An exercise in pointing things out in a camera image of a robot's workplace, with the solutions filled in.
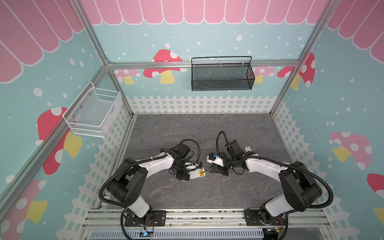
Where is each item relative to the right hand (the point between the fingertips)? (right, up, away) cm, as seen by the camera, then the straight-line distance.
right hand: (210, 168), depth 85 cm
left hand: (-15, -5, +4) cm, 16 cm away
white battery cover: (+26, +9, +15) cm, 31 cm away
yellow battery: (-5, -4, +3) cm, 7 cm away
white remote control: (-9, -4, +3) cm, 10 cm away
